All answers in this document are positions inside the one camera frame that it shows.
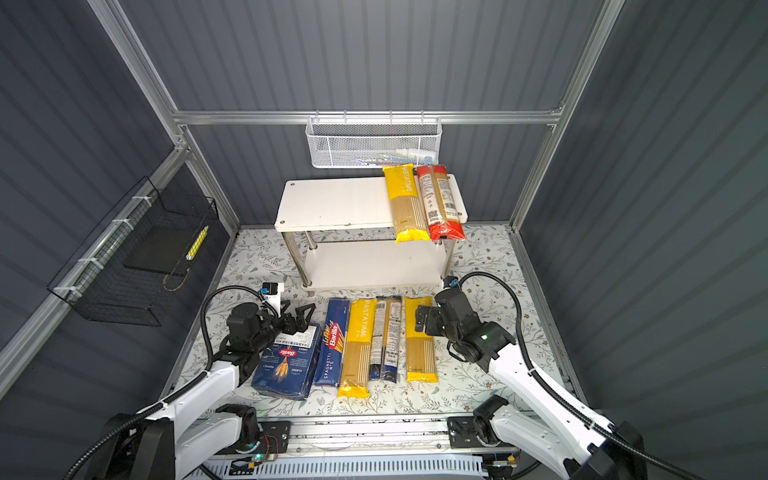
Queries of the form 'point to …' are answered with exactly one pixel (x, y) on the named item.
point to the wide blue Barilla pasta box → (287, 367)
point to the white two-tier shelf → (340, 236)
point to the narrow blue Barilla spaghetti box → (333, 343)
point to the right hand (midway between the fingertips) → (434, 315)
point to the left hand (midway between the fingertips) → (301, 303)
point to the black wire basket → (126, 267)
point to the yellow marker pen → (200, 238)
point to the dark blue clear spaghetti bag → (387, 345)
